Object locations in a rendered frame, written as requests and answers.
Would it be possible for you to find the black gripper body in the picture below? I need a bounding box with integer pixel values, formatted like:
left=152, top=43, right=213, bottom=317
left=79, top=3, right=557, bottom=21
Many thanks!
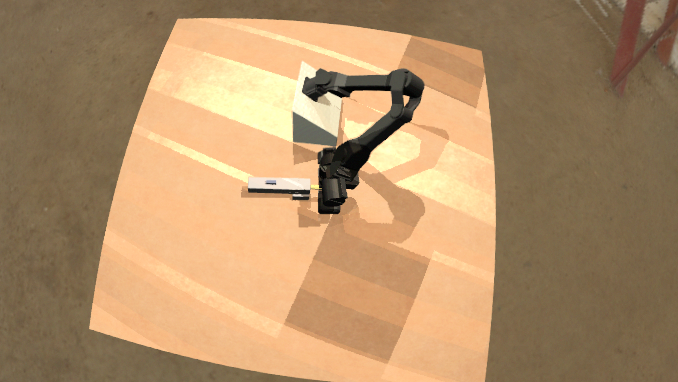
left=318, top=150, right=340, bottom=214

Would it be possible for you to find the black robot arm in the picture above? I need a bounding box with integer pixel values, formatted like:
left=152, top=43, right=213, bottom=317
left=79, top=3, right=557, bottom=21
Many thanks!
left=302, top=68, right=425, bottom=207

